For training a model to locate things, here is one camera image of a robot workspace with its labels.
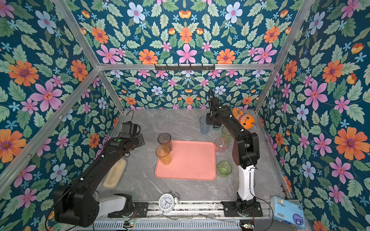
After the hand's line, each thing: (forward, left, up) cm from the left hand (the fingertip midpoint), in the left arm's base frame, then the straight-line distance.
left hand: (141, 138), depth 85 cm
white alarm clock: (-33, -15, -12) cm, 38 cm away
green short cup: (-17, -49, -14) cm, 53 cm away
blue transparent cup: (+12, -40, -9) cm, 43 cm away
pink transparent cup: (-1, -50, -13) cm, 51 cm away
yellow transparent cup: (-7, -12, -7) cm, 15 cm away
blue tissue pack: (-42, -74, -9) cm, 85 cm away
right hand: (+13, -47, -2) cm, 49 cm away
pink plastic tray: (-8, -28, -18) cm, 34 cm away
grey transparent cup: (+1, -13, -3) cm, 14 cm away
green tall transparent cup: (+1, -52, -2) cm, 52 cm away
